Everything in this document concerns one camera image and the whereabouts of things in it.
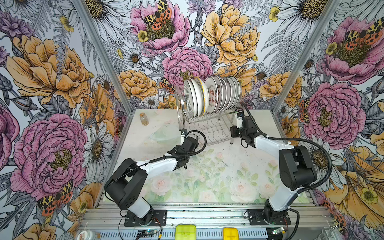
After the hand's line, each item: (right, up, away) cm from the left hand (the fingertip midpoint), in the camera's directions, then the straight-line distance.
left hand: (187, 148), depth 91 cm
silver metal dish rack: (+18, +12, +14) cm, 26 cm away
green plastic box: (0, -35, -22) cm, 41 cm away
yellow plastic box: (+21, -36, -21) cm, 47 cm away
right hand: (+27, +10, +6) cm, 29 cm away
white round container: (-39, -31, -29) cm, 58 cm away
